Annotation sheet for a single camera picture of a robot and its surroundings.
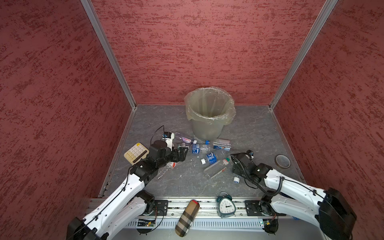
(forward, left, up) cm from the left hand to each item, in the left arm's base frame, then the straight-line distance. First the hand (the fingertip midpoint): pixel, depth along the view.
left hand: (181, 151), depth 78 cm
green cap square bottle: (-3, -21, -14) cm, 25 cm away
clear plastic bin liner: (+35, -17, -3) cm, 39 cm away
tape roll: (+2, -63, -16) cm, 65 cm away
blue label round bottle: (-11, -31, -11) cm, 34 cm away
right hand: (-6, -32, -13) cm, 35 cm away
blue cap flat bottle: (+13, -26, -15) cm, 32 cm away
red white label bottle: (-6, +12, -14) cm, 19 cm away
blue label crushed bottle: (0, -17, -9) cm, 20 cm away
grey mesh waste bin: (+35, -17, -4) cm, 39 cm away
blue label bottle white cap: (+7, -9, -10) cm, 15 cm away
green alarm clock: (-24, -24, -11) cm, 35 cm away
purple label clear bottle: (+14, -1, -11) cm, 18 cm away
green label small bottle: (-3, -2, +10) cm, 11 cm away
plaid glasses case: (-29, -4, -12) cm, 31 cm away
